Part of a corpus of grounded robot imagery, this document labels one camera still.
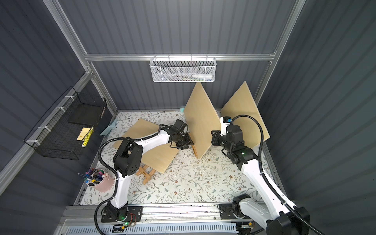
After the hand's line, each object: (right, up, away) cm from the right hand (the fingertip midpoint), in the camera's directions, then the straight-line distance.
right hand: (215, 133), depth 77 cm
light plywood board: (+20, +19, +17) cm, 33 cm away
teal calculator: (-73, +1, +28) cm, 78 cm away
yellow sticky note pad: (-68, 0, -3) cm, 68 cm away
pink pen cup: (-59, -23, -4) cm, 64 cm away
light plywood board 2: (-6, +8, +11) cm, 15 cm away
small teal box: (-20, +17, +42) cm, 49 cm away
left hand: (-9, -10, +15) cm, 20 cm away
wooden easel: (-10, -12, +14) cm, 21 cm away
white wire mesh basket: (-20, +52, +46) cm, 72 cm away
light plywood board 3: (-34, -17, +12) cm, 39 cm away
